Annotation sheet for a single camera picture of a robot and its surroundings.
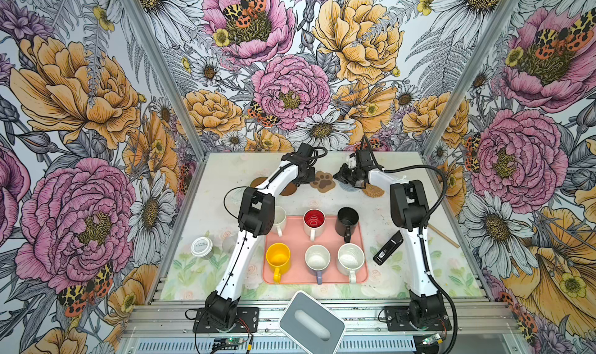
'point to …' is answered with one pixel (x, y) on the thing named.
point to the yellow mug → (278, 255)
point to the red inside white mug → (314, 220)
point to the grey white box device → (311, 325)
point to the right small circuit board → (431, 339)
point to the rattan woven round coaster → (373, 191)
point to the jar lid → (202, 247)
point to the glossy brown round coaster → (289, 189)
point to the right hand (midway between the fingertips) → (333, 179)
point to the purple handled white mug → (317, 258)
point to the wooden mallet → (443, 236)
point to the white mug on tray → (350, 258)
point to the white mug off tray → (280, 216)
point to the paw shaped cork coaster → (323, 182)
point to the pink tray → (293, 257)
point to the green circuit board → (226, 343)
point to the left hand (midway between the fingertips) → (307, 183)
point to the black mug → (346, 220)
